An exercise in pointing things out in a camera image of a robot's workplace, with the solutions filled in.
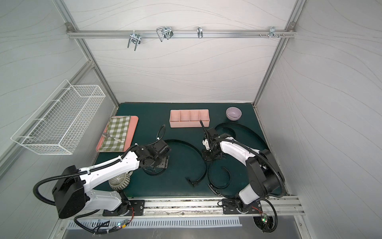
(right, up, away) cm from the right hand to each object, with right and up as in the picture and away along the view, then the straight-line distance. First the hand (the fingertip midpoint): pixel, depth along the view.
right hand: (205, 158), depth 87 cm
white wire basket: (-70, +21, -19) cm, 76 cm away
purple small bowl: (+23, +28, +24) cm, 43 cm away
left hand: (-24, 0, -5) cm, 25 cm away
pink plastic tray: (-52, +21, +21) cm, 60 cm away
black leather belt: (+5, -13, -12) cm, 19 cm away
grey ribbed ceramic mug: (-44, -9, -12) cm, 47 cm away
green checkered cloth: (-62, +17, +18) cm, 67 cm away
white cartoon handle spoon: (-66, +13, +12) cm, 68 cm away
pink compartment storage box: (-11, +24, +27) cm, 37 cm away
